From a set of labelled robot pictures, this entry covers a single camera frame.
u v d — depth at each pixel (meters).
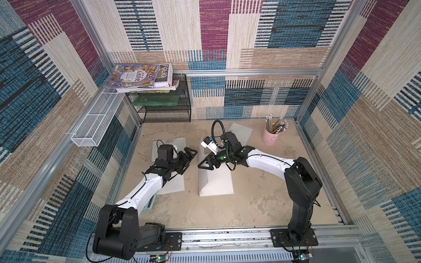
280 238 0.73
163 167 0.66
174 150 0.70
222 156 0.74
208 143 0.76
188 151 0.78
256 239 0.76
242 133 1.15
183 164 0.76
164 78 0.81
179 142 1.08
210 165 0.74
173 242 0.74
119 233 0.41
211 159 0.73
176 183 0.92
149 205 0.81
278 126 0.96
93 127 0.72
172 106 1.15
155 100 0.98
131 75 0.81
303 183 0.49
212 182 0.89
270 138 1.02
